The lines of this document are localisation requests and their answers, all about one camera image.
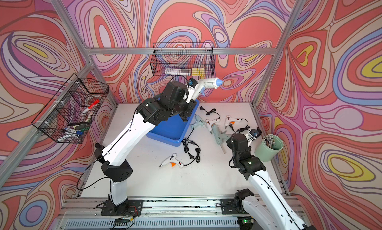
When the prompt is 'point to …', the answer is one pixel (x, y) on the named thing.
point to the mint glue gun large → (219, 136)
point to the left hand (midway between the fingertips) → (194, 100)
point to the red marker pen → (91, 105)
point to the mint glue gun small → (199, 122)
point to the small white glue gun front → (172, 161)
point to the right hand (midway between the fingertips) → (236, 141)
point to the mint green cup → (271, 144)
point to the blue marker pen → (74, 131)
